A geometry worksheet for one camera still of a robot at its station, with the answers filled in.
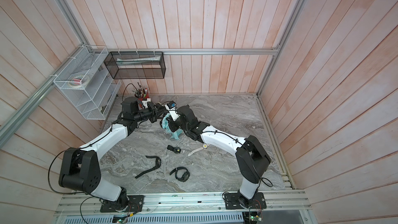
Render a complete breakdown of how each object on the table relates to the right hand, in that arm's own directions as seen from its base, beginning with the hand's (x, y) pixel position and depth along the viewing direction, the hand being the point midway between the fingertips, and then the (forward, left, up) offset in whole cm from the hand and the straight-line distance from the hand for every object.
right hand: (167, 117), depth 82 cm
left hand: (+3, -1, +3) cm, 4 cm away
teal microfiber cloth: (-5, 0, -1) cm, 5 cm away
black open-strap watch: (-19, +5, -17) cm, 26 cm away
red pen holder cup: (+22, +20, -9) cm, 31 cm away
